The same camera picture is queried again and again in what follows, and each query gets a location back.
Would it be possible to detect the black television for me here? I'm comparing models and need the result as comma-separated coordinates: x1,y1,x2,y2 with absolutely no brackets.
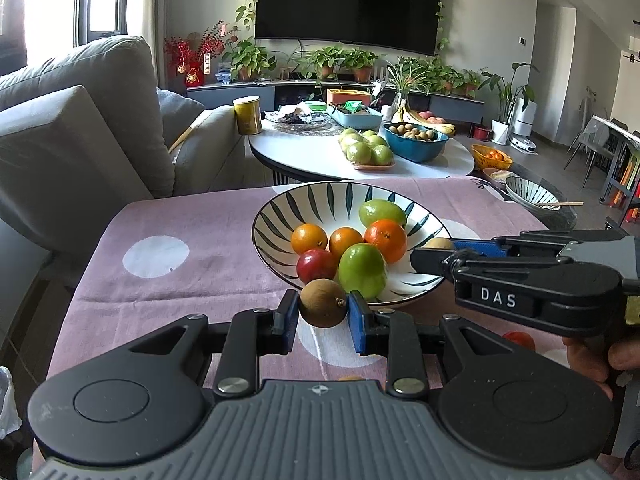
254,0,444,57

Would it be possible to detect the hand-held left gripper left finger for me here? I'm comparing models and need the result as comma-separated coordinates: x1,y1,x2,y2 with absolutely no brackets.
122,289,300,397

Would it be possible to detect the pile of kiwis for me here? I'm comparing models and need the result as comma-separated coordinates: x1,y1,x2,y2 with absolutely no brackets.
389,122,441,142

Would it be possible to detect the orange basket of tangerines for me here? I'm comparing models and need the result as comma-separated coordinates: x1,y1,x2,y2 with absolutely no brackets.
471,143,514,171

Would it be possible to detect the small orange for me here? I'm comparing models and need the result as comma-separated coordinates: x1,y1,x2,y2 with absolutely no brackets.
328,227,365,259

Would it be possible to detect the large striped ceramic bowl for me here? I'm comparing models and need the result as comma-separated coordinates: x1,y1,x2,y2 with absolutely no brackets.
251,181,453,308

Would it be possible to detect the red flower decoration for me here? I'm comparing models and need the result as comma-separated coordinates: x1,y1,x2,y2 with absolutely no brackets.
164,20,238,87

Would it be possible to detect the yellow can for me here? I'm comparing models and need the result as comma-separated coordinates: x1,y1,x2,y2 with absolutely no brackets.
233,96,262,136

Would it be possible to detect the person's right hand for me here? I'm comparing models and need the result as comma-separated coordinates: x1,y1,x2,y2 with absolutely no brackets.
562,335,640,401

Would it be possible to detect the tray of green apples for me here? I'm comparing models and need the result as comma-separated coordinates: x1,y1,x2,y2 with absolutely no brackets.
338,128,396,169

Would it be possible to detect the pink polka-dot tablecloth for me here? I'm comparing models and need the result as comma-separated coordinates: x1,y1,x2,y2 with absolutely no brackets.
32,177,640,461

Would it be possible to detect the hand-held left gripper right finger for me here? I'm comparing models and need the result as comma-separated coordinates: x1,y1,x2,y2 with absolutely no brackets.
348,290,506,397

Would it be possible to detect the glass plate of snacks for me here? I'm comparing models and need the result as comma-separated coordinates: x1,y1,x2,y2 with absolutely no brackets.
264,107,332,136

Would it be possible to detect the white plastic bag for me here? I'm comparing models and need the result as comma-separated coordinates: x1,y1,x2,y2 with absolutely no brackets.
0,366,23,441

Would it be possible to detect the white robot vacuum dock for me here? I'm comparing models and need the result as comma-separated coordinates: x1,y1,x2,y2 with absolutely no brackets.
509,92,539,154

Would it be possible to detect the potted green plant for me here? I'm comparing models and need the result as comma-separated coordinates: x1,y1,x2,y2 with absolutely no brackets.
300,47,346,80
342,49,379,84
432,65,483,99
222,40,277,82

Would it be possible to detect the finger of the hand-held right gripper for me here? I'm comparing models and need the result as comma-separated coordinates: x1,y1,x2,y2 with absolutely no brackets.
452,230,586,258
410,247,573,278

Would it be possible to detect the grey chair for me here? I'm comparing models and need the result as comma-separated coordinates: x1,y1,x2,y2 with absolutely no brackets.
565,120,607,182

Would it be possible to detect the green plant in glass vase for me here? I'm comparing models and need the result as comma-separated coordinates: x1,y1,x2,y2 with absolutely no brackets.
385,60,426,122

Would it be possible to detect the dark framed window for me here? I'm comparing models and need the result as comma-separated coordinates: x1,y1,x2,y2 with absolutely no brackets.
0,0,158,76

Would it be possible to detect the grey pillow with yellow trim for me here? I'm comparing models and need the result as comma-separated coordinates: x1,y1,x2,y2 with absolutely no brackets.
170,105,251,196

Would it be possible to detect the blue bowl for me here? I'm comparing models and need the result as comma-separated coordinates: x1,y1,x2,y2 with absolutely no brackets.
382,125,450,163

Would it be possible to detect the red apple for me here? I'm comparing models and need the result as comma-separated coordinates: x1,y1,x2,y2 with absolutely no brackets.
296,248,341,286

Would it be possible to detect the small striped ceramic bowl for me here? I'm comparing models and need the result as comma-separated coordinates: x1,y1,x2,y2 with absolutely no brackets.
505,176,563,211

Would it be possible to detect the round white coffee table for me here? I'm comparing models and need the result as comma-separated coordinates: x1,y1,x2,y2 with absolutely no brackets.
248,120,475,181

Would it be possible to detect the grey cushion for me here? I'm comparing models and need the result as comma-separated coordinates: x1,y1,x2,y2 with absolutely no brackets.
157,87,206,148

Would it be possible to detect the grey television cabinet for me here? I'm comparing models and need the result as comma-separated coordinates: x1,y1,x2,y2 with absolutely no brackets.
186,80,486,137

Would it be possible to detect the green mango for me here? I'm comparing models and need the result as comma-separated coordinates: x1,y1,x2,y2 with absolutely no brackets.
358,199,407,228

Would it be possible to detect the grey sofa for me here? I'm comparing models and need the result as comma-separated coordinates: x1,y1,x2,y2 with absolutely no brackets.
0,35,251,261

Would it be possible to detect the light blue basket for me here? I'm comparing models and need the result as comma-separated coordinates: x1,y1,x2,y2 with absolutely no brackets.
330,102,385,130

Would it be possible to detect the orange plastic box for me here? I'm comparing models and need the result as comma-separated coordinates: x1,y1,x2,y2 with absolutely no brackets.
326,88,373,107

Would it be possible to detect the banana bunch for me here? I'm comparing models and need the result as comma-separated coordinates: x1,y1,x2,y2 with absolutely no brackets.
391,105,457,136

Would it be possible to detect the large dark orange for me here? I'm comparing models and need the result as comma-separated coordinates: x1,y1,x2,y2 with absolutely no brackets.
363,219,408,264

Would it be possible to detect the tall plant in white pot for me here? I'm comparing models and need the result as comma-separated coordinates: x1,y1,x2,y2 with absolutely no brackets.
480,62,541,146

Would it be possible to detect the green apple front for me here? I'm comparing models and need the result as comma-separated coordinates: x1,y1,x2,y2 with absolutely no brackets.
338,243,389,301

